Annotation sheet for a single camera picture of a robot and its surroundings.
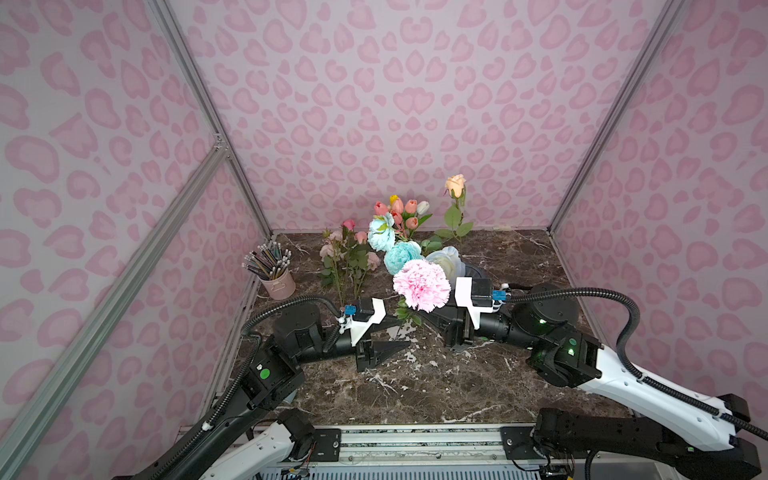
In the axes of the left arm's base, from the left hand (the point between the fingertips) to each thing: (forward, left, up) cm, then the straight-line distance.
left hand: (404, 334), depth 56 cm
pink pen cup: (+35, +42, -25) cm, 60 cm away
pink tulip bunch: (+35, -1, -5) cm, 36 cm away
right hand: (0, -1, +10) cm, 10 cm away
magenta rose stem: (+43, +19, -33) cm, 57 cm away
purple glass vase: (+25, -21, -14) cm, 35 cm away
